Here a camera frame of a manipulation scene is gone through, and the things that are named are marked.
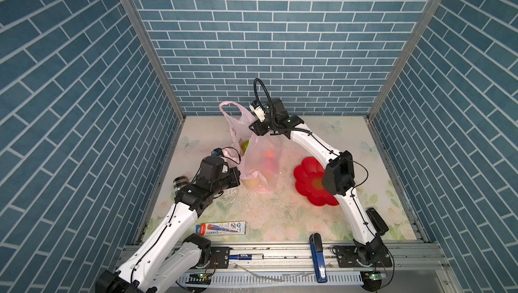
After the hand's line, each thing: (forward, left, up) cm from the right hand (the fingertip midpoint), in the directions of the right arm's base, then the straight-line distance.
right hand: (256, 123), depth 93 cm
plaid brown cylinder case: (-25, +33, -16) cm, 44 cm away
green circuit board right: (-53, -49, -19) cm, 75 cm away
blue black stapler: (-50, -28, -15) cm, 59 cm away
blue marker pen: (-51, -2, -18) cm, 54 cm away
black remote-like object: (-37, -53, -16) cm, 67 cm away
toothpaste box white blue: (-42, +10, -18) cm, 47 cm away
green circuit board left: (-59, +14, -22) cm, 64 cm away
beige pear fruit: (-24, -1, -13) cm, 28 cm away
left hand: (-26, 0, -1) cm, 26 cm away
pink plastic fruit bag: (-9, -1, -12) cm, 16 cm away
